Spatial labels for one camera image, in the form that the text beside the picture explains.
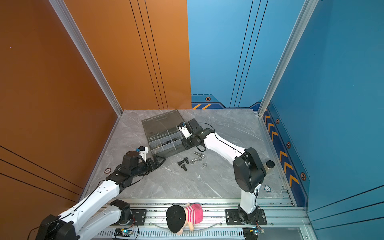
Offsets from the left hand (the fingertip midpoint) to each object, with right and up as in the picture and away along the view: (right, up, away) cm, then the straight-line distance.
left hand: (162, 160), depth 82 cm
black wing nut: (-3, +7, +14) cm, 16 cm away
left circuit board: (-16, -32, -11) cm, 37 cm away
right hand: (+12, +9, +6) cm, 16 cm away
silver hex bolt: (+19, +1, +13) cm, 23 cm away
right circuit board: (+46, -32, -12) cm, 57 cm away
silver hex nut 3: (+16, -3, +10) cm, 19 cm away
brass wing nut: (-6, +6, +17) cm, 19 cm away
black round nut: (+4, +10, +19) cm, 22 cm away
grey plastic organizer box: (-4, +12, +22) cm, 26 cm away
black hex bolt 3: (+12, -6, +7) cm, 15 cm away
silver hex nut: (+23, 0, +12) cm, 26 cm away
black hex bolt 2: (+13, -2, +11) cm, 17 cm away
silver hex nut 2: (+24, -5, +9) cm, 26 cm away
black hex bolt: (+9, -4, +9) cm, 13 cm away
